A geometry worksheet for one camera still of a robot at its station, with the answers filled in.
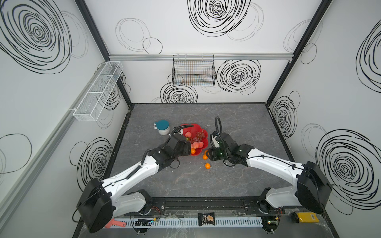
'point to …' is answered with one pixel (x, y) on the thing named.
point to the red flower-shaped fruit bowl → (193, 130)
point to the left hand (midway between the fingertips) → (188, 145)
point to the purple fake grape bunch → (198, 138)
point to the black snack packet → (208, 218)
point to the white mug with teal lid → (163, 127)
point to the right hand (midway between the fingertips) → (206, 154)
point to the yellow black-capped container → (308, 217)
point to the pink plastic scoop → (115, 222)
